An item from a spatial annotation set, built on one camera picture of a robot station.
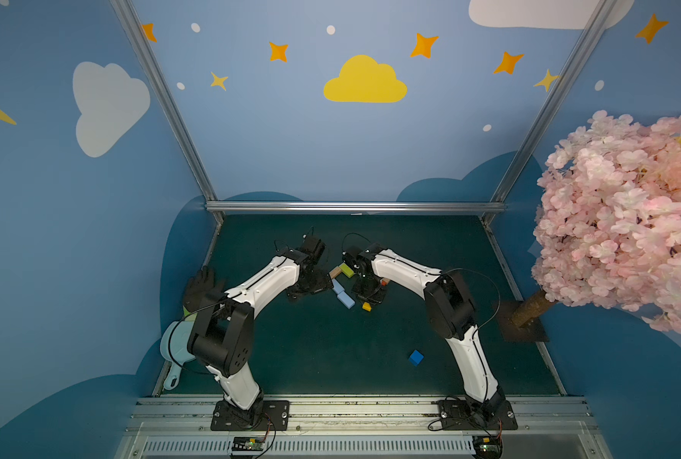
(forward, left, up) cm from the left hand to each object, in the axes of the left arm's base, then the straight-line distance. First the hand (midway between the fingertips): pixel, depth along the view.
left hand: (317, 286), depth 91 cm
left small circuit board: (-41, +15, -9) cm, 45 cm away
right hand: (-1, -16, -7) cm, 18 cm away
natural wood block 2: (-7, -20, +15) cm, 25 cm away
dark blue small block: (-20, -31, -6) cm, 37 cm away
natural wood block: (+11, -5, -8) cm, 14 cm away
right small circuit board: (-40, -47, -10) cm, 63 cm away
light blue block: (+4, -6, -7) cm, 10 cm away
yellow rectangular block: (-4, -16, -6) cm, 18 cm away
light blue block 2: (0, -9, -8) cm, 12 cm away
